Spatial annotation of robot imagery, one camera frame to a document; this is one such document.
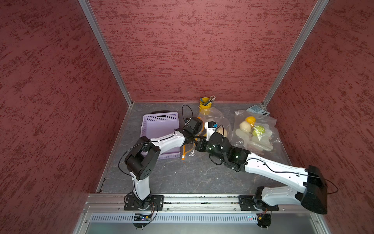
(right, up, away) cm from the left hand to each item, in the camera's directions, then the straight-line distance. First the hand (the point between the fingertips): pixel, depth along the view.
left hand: (203, 133), depth 91 cm
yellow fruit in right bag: (+36, +9, +12) cm, 39 cm away
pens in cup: (+7, +24, +9) cm, 27 cm away
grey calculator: (+47, +17, +25) cm, 56 cm away
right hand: (-8, -2, -19) cm, 21 cm away
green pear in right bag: (+39, +1, +6) cm, 39 cm away
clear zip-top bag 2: (+45, -8, +6) cm, 46 cm away
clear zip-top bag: (+13, +7, +12) cm, 19 cm away
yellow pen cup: (+3, +19, +16) cm, 25 cm away
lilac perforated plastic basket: (-34, +5, +15) cm, 37 cm away
